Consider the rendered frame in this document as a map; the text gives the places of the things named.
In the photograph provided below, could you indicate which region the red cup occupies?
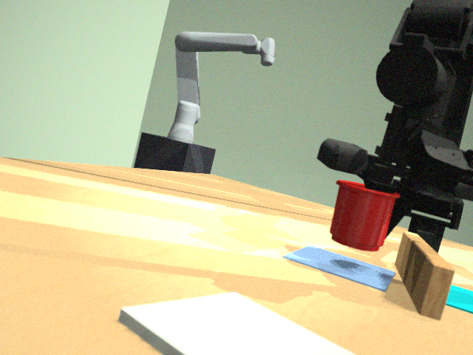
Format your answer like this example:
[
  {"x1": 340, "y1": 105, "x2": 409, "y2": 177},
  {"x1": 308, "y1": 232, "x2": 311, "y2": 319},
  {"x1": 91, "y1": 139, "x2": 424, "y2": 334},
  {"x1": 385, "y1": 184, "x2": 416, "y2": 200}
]
[{"x1": 329, "y1": 180, "x2": 401, "y2": 252}]

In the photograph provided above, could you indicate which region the wooden rectangular block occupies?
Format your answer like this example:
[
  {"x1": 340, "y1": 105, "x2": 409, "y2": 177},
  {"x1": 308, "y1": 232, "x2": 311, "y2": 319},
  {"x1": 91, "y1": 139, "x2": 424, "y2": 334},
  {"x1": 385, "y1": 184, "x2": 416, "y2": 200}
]
[{"x1": 394, "y1": 231, "x2": 455, "y2": 321}]

